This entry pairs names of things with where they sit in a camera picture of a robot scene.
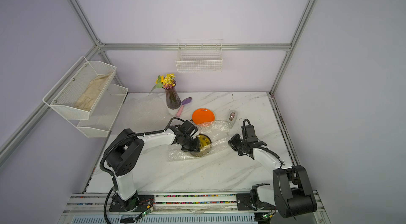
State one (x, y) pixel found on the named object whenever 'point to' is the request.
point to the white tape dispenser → (231, 118)
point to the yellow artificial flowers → (166, 82)
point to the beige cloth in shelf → (86, 99)
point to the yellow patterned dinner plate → (205, 146)
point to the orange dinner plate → (203, 117)
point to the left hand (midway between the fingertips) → (198, 153)
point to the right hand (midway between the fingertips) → (225, 142)
